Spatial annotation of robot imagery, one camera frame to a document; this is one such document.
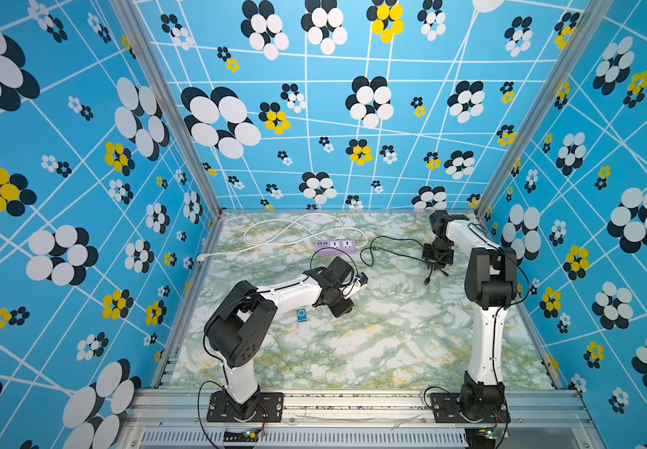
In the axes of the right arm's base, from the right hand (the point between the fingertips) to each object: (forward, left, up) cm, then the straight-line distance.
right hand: (435, 265), depth 103 cm
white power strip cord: (+3, +90, 0) cm, 90 cm away
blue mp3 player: (-20, +48, +1) cm, 52 cm away
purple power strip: (+6, +32, +4) cm, 33 cm away
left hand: (-16, +32, +3) cm, 36 cm away
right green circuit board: (-51, -2, -1) cm, 51 cm away
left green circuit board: (-53, +62, -2) cm, 82 cm away
